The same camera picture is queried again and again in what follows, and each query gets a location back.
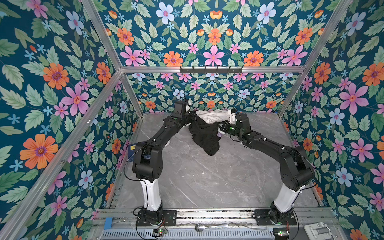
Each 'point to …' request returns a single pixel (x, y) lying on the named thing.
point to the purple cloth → (219, 134)
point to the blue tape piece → (108, 223)
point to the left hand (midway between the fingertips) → (200, 110)
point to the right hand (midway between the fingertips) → (217, 122)
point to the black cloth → (205, 135)
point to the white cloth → (213, 116)
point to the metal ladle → (199, 227)
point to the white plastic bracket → (319, 231)
